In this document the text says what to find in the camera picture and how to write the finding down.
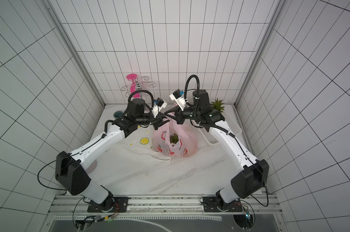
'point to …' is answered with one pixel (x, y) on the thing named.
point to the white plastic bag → (139, 141)
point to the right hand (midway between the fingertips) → (168, 109)
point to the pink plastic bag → (187, 146)
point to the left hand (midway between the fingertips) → (169, 121)
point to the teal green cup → (117, 114)
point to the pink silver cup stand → (135, 89)
